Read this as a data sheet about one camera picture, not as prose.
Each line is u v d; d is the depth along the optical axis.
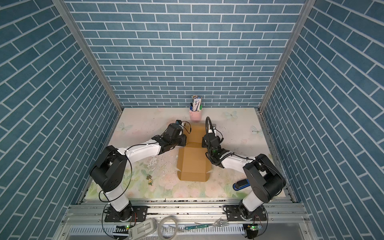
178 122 0.83
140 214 0.73
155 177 0.87
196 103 1.04
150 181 0.83
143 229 0.68
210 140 0.67
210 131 0.82
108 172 0.47
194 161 0.91
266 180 0.45
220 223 0.71
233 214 0.74
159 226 0.68
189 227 0.70
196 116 1.09
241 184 0.80
